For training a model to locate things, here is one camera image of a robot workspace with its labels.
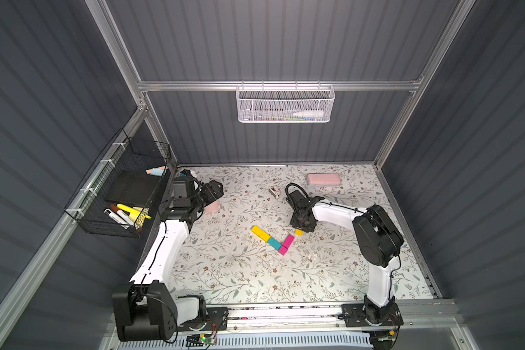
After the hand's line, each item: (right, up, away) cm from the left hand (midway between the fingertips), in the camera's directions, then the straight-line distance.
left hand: (215, 189), depth 81 cm
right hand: (+33, -17, +14) cm, 39 cm away
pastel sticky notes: (-23, +7, +1) cm, 24 cm away
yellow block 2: (+33, -18, +10) cm, 39 cm away
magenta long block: (+29, -23, +12) cm, 39 cm away
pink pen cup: (-6, -9, +20) cm, 22 cm away
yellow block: (+17, -19, +12) cm, 29 cm away
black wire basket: (-32, -5, -20) cm, 38 cm away
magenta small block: (+26, -25, +7) cm, 37 cm away
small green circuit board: (-1, -49, -11) cm, 50 cm away
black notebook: (-26, +1, -8) cm, 27 cm away
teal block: (+23, -23, +10) cm, 34 cm away
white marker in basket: (-27, -8, -15) cm, 32 cm away
